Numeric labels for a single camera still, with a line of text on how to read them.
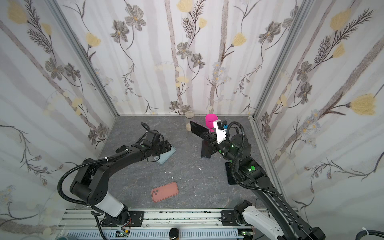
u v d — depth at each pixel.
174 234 0.62
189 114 1.02
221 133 0.56
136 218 0.73
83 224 0.74
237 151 0.49
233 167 0.50
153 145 0.72
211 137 0.59
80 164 0.45
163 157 0.94
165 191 0.84
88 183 0.45
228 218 0.73
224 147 0.56
